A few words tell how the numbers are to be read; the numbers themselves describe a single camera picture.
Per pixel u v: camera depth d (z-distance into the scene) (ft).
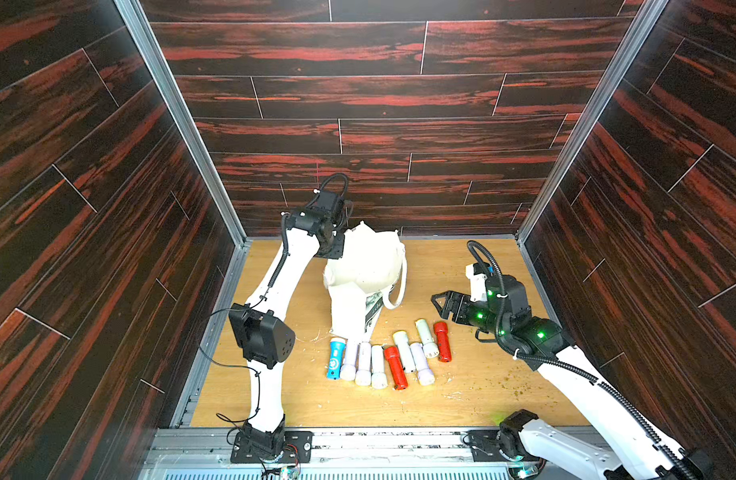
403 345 2.90
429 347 2.89
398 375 2.75
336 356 2.83
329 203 2.18
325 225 1.95
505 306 1.72
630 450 1.26
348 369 2.76
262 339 1.67
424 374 2.71
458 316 2.06
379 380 2.70
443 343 2.92
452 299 2.10
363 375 2.71
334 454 2.43
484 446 2.41
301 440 2.47
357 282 3.54
